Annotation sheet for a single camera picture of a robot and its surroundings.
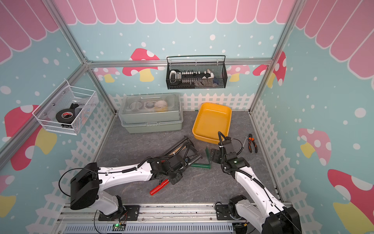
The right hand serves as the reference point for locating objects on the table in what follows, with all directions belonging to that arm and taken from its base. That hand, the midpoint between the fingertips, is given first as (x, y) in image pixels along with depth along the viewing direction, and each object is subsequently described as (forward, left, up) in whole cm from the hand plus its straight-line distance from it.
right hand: (216, 153), depth 84 cm
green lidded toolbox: (+24, +40, +10) cm, 48 cm away
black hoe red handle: (-17, +30, -1) cm, 34 cm away
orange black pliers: (+17, -27, -10) cm, 33 cm away
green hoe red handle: (-2, +7, -12) cm, 14 cm away
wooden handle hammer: (+6, +25, -8) cm, 27 cm away
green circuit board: (-34, +52, -13) cm, 63 cm away
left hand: (-10, +23, -5) cm, 26 cm away
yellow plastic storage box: (+37, -2, -11) cm, 39 cm away
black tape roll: (+8, +76, +25) cm, 80 cm away
